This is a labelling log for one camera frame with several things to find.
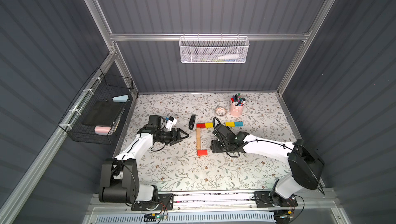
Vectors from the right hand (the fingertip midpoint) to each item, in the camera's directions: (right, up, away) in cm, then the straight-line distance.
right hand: (214, 148), depth 85 cm
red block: (-8, +10, +20) cm, 24 cm away
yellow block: (-2, +11, +21) cm, 23 cm away
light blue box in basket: (-49, +28, -5) cm, 57 cm away
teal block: (+18, +12, +17) cm, 28 cm away
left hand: (-15, +6, -3) cm, 17 cm away
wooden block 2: (-9, +6, +14) cm, 18 cm away
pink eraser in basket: (-49, +13, -21) cm, 55 cm away
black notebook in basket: (-52, +21, -17) cm, 59 cm away
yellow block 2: (+13, +11, +17) cm, 25 cm away
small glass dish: (+7, +20, +24) cm, 32 cm away
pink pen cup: (+16, +25, +14) cm, 32 cm away
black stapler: (-13, +13, +14) cm, 24 cm away
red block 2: (-7, -3, +4) cm, 9 cm away
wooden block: (-9, +2, +9) cm, 13 cm away
